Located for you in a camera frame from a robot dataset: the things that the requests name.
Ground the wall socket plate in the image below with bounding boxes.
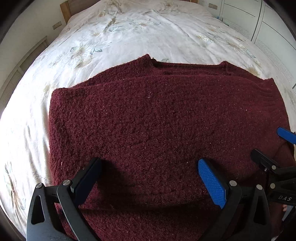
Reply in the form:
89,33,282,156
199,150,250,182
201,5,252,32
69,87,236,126
208,3,218,9

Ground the white louvered wardrobe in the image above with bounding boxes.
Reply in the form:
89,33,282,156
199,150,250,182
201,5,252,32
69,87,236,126
199,0,296,93

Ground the dark red knit sweater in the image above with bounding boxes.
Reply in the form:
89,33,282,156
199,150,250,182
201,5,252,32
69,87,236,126
49,55,295,240

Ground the wall switch plate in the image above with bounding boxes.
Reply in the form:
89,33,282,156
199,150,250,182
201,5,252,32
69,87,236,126
52,21,62,30

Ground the white floral duvet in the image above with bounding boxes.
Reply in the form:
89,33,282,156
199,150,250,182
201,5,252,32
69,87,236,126
1,1,295,237

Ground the wooden headboard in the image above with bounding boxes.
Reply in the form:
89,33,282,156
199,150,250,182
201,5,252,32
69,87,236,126
60,0,100,23

